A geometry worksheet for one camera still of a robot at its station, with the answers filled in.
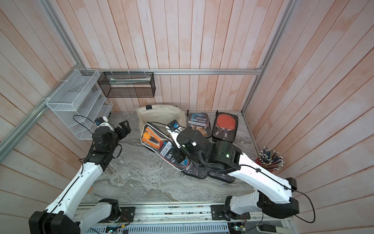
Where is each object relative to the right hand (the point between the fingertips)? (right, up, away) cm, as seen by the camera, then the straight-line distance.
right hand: (172, 142), depth 58 cm
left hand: (-28, +6, +20) cm, 36 cm away
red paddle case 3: (+28, -23, +24) cm, 44 cm away
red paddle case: (+37, +6, +51) cm, 63 cm away
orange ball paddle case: (-5, -2, +5) cm, 7 cm away
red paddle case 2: (+12, -21, +29) cm, 38 cm away
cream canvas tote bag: (-12, +13, +39) cm, 43 cm away
